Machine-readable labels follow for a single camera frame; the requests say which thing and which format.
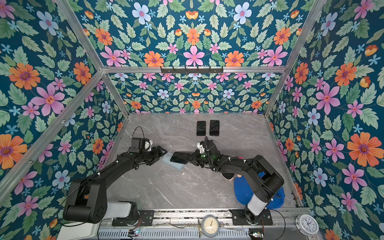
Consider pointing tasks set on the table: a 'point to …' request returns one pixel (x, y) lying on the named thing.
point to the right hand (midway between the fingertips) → (184, 158)
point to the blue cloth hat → (243, 191)
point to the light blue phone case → (166, 160)
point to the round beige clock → (210, 226)
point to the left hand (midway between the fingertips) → (165, 150)
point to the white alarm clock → (307, 224)
